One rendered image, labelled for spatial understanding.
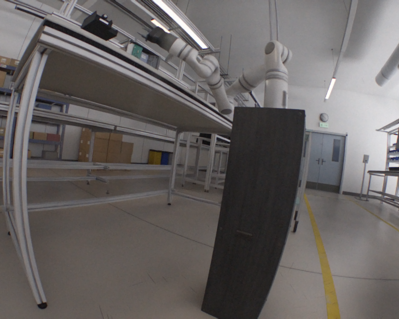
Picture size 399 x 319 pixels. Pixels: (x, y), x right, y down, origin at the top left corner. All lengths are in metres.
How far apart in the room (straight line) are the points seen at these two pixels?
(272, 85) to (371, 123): 7.34
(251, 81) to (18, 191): 0.99
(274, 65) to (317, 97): 6.92
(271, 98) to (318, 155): 6.62
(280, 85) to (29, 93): 0.84
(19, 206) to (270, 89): 0.94
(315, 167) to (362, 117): 2.69
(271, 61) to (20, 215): 1.04
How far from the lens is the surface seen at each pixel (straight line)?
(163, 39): 0.83
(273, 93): 0.73
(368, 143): 7.77
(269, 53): 0.82
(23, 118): 0.65
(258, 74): 0.90
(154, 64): 1.15
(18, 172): 0.66
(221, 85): 0.91
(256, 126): 0.63
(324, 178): 7.31
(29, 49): 0.87
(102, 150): 4.55
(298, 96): 7.63
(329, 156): 7.35
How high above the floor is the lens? 0.67
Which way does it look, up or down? 1 degrees down
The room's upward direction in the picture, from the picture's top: 8 degrees clockwise
